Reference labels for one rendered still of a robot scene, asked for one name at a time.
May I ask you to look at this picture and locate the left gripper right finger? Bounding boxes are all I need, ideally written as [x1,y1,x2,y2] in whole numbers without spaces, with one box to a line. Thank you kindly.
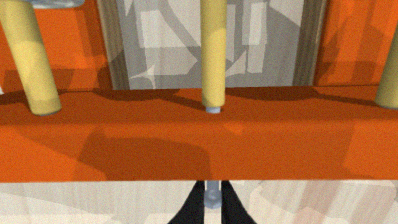
[221,180,257,224]

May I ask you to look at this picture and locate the yellow cylinder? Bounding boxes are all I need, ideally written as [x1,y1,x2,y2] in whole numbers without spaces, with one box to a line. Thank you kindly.
[200,0,227,107]

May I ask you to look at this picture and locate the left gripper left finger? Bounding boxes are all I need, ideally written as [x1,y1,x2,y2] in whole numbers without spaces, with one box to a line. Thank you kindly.
[167,181,205,224]

